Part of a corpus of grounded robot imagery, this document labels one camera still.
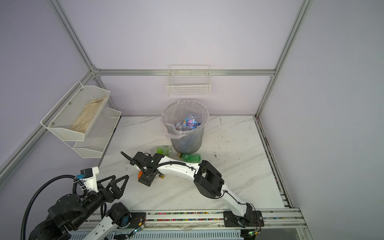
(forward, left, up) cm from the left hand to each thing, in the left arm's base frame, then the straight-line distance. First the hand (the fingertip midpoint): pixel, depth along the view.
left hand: (121, 178), depth 61 cm
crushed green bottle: (+22, -29, -22) cm, 43 cm away
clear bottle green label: (+27, -11, -21) cm, 36 cm away
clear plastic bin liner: (+46, -22, -10) cm, 52 cm away
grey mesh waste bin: (+27, -27, -11) cm, 40 cm away
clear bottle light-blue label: (+35, -28, -3) cm, 45 cm away
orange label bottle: (+11, +1, -22) cm, 24 cm away
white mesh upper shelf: (+33, +33, +4) cm, 47 cm away
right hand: (+11, -3, -20) cm, 23 cm away
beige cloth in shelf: (+29, +29, +3) cm, 41 cm away
